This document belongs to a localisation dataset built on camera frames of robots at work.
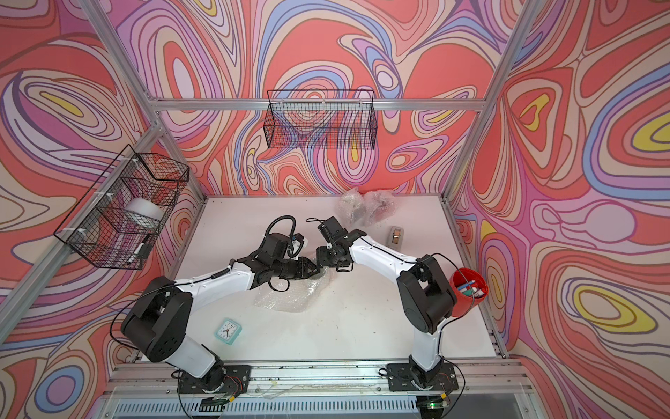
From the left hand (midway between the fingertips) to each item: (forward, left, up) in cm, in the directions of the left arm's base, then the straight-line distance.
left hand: (322, 272), depth 85 cm
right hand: (+4, -2, -3) cm, 5 cm away
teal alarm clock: (-16, +29, -8) cm, 34 cm away
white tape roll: (+6, +49, +22) cm, 55 cm away
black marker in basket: (-2, +49, +15) cm, 52 cm away
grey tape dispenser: (+18, -28, -4) cm, 34 cm away
